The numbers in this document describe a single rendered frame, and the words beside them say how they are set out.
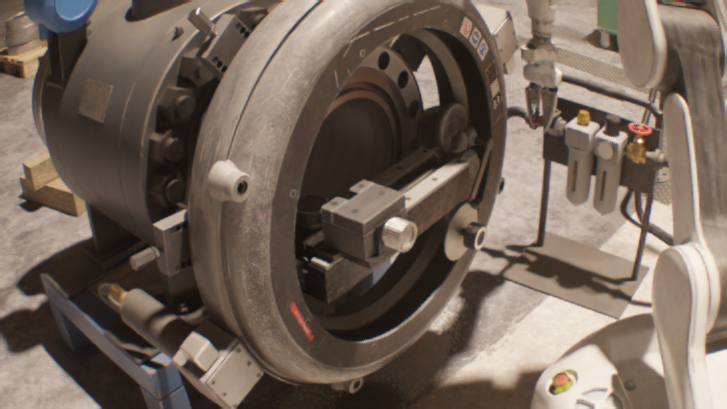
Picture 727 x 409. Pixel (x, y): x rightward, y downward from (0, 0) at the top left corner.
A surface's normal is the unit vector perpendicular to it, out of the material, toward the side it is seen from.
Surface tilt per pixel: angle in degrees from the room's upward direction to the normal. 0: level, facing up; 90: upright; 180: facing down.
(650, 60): 94
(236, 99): 51
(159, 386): 90
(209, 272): 89
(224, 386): 90
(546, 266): 0
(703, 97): 59
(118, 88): 55
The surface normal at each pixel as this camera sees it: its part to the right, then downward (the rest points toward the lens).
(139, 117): -0.56, -0.06
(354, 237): -0.61, 0.42
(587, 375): -0.02, -0.88
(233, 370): 0.79, 0.28
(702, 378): 0.03, -0.54
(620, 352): 0.08, 0.14
